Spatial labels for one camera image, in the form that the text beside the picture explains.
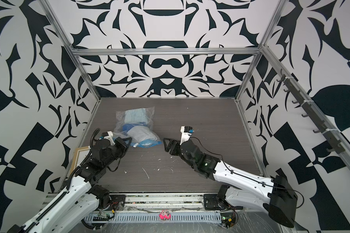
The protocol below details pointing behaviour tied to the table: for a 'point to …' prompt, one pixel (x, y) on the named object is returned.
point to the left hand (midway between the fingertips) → (132, 135)
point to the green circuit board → (227, 221)
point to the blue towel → (126, 127)
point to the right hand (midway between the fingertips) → (167, 139)
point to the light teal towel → (136, 116)
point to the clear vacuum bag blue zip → (119, 122)
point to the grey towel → (137, 133)
